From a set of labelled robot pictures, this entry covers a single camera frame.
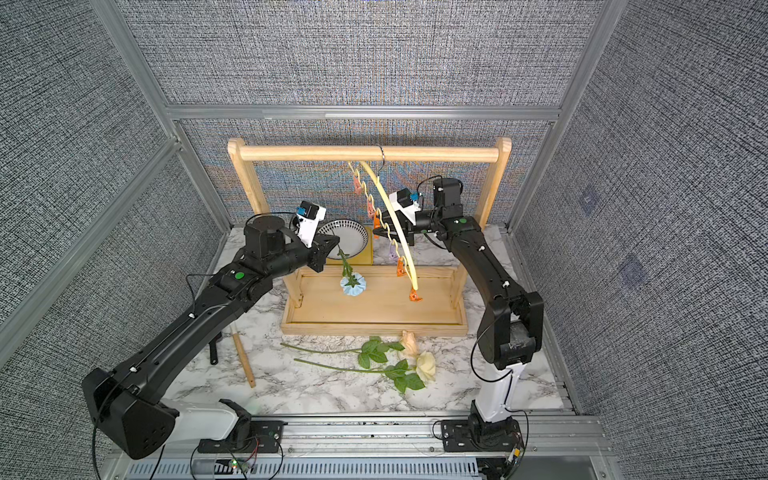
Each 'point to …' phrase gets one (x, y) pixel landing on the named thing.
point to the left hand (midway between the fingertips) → (342, 235)
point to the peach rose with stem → (374, 349)
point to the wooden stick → (244, 359)
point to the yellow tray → (364, 257)
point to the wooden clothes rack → (376, 300)
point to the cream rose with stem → (424, 366)
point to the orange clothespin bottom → (413, 295)
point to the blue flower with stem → (352, 284)
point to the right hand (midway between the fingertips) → (376, 216)
